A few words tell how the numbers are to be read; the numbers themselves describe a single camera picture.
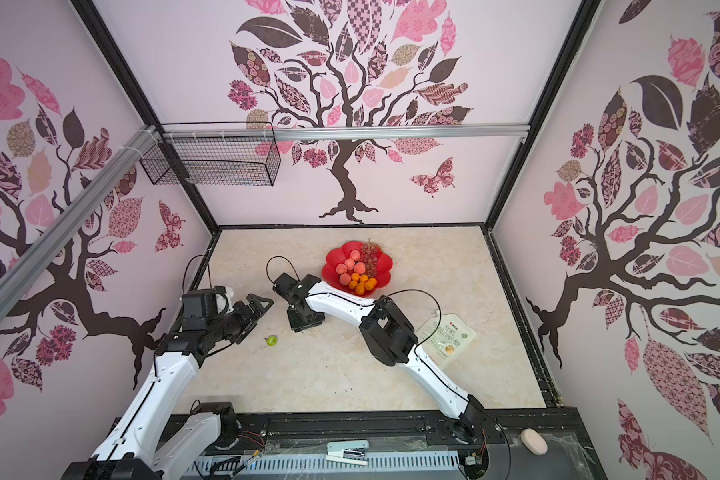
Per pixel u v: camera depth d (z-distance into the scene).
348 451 0.70
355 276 1.03
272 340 0.88
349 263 1.04
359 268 1.04
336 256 1.08
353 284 1.00
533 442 0.71
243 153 0.95
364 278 1.02
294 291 0.70
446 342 0.88
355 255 1.07
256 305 0.73
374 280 1.01
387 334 0.58
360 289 0.97
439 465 0.70
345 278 1.01
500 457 0.71
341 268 1.03
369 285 0.98
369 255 1.06
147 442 0.42
